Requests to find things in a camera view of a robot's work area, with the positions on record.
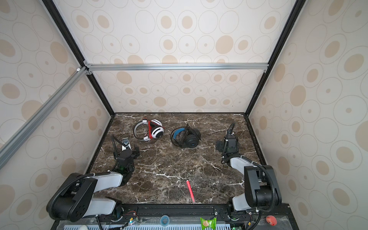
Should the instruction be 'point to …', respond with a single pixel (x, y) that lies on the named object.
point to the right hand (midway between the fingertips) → (227, 141)
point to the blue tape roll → (165, 220)
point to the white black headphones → (146, 130)
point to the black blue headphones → (192, 138)
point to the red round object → (271, 220)
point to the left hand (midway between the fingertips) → (129, 142)
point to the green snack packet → (209, 224)
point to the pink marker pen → (190, 188)
